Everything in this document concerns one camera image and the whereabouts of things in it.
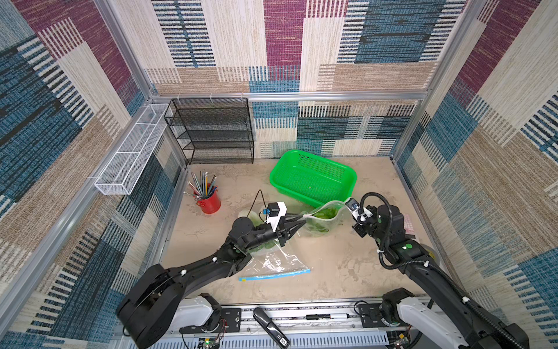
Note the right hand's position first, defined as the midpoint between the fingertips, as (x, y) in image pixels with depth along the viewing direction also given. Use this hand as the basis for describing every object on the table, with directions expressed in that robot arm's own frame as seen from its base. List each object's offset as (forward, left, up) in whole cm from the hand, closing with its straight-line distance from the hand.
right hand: (357, 210), depth 82 cm
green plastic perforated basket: (+27, +13, -15) cm, 34 cm away
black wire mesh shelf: (+46, +62, +3) cm, 77 cm away
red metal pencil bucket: (+10, +60, -10) cm, 62 cm away
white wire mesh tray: (+3, +79, +18) cm, 82 cm away
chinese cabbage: (-8, +15, +7) cm, 18 cm away
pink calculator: (+1, -26, -15) cm, 30 cm away
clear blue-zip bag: (-14, +32, -10) cm, 37 cm away
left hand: (-9, +21, +9) cm, 25 cm away
